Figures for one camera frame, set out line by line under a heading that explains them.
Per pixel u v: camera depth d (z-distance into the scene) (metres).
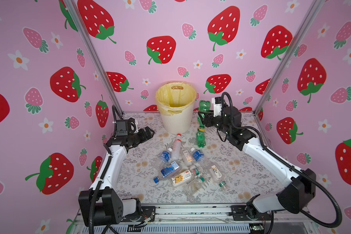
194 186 0.84
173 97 1.07
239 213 0.73
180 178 0.80
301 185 0.40
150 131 0.74
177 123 0.98
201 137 1.01
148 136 0.73
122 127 0.62
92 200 0.37
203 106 0.72
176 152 0.92
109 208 0.40
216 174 0.82
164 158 0.91
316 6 0.69
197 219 0.73
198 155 0.90
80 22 0.73
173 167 0.84
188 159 0.89
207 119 0.65
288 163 0.45
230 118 0.54
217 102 0.63
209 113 0.66
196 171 0.84
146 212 0.75
